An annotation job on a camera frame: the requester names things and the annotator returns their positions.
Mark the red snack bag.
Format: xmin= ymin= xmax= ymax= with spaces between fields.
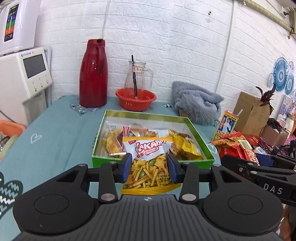
xmin=211 ymin=132 xmax=259 ymax=165

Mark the yellow snack bag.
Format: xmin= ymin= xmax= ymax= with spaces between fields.
xmin=168 ymin=130 xmax=203 ymax=161

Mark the snack stick mix bag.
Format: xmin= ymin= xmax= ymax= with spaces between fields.
xmin=121 ymin=137 xmax=181 ymax=195

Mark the orange snack bag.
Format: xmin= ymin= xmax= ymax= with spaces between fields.
xmin=130 ymin=126 xmax=158 ymax=138

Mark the yellow galette snack pack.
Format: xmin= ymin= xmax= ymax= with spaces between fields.
xmin=102 ymin=126 xmax=126 ymax=158

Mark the red booklet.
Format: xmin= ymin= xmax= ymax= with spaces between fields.
xmin=244 ymin=134 xmax=260 ymax=146

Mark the brown cardboard box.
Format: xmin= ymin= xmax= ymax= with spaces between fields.
xmin=233 ymin=92 xmax=270 ymax=136

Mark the juice carton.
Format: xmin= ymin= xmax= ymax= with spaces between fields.
xmin=212 ymin=109 xmax=243 ymax=141

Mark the teal tablecloth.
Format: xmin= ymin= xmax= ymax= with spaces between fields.
xmin=0 ymin=94 xmax=223 ymax=241

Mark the dark purple plant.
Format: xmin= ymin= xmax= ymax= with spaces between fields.
xmin=256 ymin=84 xmax=276 ymax=115

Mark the grey fluffy cloth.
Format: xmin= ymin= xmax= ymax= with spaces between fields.
xmin=172 ymin=81 xmax=224 ymax=125

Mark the blue paper fan decoration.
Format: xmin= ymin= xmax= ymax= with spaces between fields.
xmin=267 ymin=57 xmax=295 ymax=95

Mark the orange plastic stool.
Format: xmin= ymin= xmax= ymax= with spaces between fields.
xmin=0 ymin=120 xmax=26 ymax=137

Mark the green cardboard box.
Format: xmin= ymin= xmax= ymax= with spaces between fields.
xmin=92 ymin=110 xmax=217 ymax=169

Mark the red plastic basket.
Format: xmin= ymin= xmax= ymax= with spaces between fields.
xmin=115 ymin=88 xmax=157 ymax=111

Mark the white water dispenser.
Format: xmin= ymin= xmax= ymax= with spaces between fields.
xmin=1 ymin=47 xmax=53 ymax=126

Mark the red thermos jug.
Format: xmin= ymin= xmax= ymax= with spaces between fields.
xmin=79 ymin=39 xmax=108 ymax=108

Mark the glass pitcher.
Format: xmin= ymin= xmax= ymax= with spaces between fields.
xmin=125 ymin=60 xmax=154 ymax=90

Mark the black straw in pitcher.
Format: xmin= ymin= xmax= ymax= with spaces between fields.
xmin=131 ymin=54 xmax=138 ymax=99

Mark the white water purifier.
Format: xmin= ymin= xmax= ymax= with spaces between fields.
xmin=1 ymin=0 xmax=41 ymax=56

